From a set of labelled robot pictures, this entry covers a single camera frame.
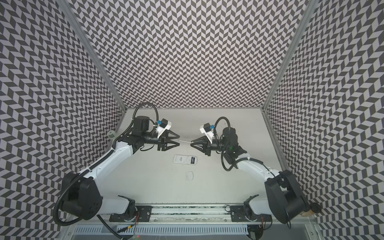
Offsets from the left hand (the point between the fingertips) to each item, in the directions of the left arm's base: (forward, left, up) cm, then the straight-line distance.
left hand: (178, 141), depth 73 cm
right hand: (-3, -7, -2) cm, 8 cm away
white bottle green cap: (+12, +44, -12) cm, 47 cm away
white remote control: (0, -3, -21) cm, 21 cm away
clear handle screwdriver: (0, -1, 0) cm, 1 cm away
